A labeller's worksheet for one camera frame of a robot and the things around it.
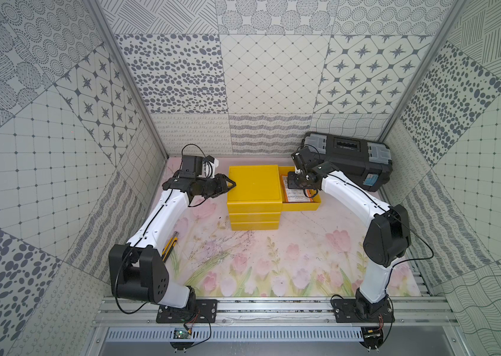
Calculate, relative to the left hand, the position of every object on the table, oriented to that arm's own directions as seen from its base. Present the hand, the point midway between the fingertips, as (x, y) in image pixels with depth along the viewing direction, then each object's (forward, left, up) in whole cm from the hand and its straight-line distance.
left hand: (230, 182), depth 82 cm
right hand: (+5, -25, -7) cm, 27 cm away
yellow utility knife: (-18, +26, -21) cm, 38 cm away
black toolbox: (+16, -58, -6) cm, 61 cm away
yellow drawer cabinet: (-9, -10, 0) cm, 13 cm away
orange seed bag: (-1, -24, -7) cm, 25 cm away
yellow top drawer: (-4, -33, -8) cm, 34 cm away
